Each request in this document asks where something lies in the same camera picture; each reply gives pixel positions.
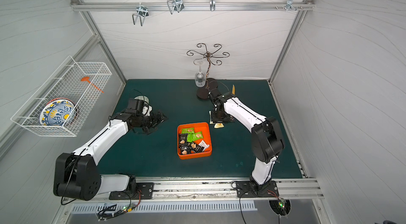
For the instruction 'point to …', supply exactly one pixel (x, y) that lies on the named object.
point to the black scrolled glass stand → (211, 83)
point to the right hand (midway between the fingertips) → (218, 119)
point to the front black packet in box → (188, 147)
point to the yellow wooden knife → (233, 91)
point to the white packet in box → (203, 143)
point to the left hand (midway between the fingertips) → (164, 122)
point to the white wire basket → (83, 82)
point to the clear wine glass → (200, 77)
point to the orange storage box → (204, 128)
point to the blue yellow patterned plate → (59, 112)
